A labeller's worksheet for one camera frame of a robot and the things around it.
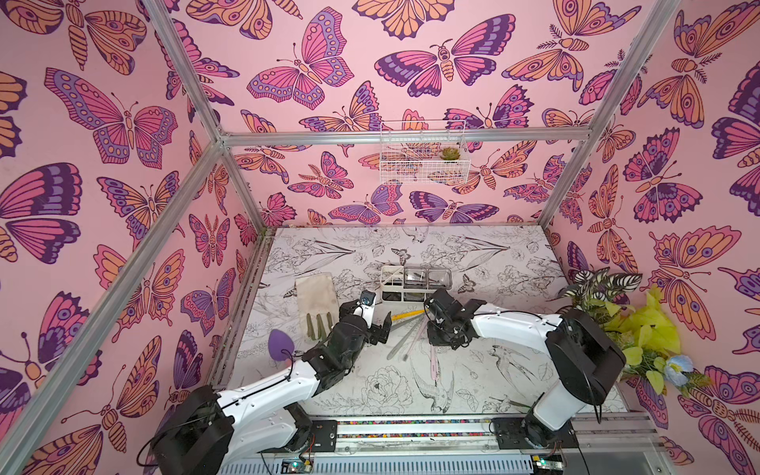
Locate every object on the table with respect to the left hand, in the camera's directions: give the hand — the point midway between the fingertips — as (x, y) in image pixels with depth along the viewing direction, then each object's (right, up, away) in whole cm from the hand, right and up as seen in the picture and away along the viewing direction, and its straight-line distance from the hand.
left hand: (377, 305), depth 82 cm
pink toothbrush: (+16, -17, +3) cm, 24 cm away
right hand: (+17, -11, +8) cm, 21 cm away
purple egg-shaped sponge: (-31, -12, +7) cm, 34 cm away
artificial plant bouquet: (+59, -3, -17) cm, 62 cm away
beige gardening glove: (-20, -2, +15) cm, 25 cm away
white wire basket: (+15, +47, +13) cm, 51 cm away
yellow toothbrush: (+9, -5, +13) cm, 16 cm away
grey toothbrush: (+8, -12, +8) cm, 17 cm away
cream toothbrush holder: (+12, +4, +20) cm, 24 cm away
